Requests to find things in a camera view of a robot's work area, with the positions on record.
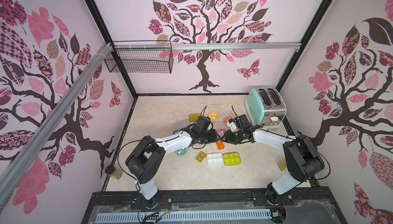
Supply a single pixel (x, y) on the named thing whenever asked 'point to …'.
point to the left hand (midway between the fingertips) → (219, 140)
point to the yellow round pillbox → (213, 115)
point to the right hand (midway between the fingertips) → (223, 138)
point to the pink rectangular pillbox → (221, 131)
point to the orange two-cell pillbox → (220, 144)
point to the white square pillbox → (215, 159)
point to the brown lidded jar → (116, 173)
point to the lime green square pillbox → (232, 158)
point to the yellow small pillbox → (200, 156)
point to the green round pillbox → (181, 151)
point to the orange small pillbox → (226, 119)
